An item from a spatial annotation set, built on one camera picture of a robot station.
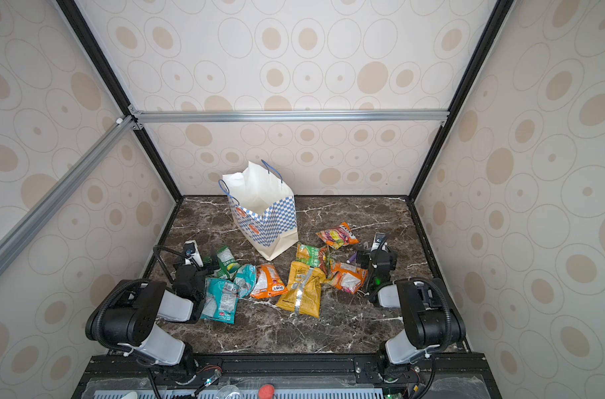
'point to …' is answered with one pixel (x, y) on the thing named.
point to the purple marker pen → (354, 257)
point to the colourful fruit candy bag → (338, 237)
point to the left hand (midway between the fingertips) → (205, 245)
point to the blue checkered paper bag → (263, 208)
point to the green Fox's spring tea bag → (228, 263)
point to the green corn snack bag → (308, 255)
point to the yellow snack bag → (302, 293)
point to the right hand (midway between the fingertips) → (387, 248)
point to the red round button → (267, 391)
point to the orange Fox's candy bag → (268, 283)
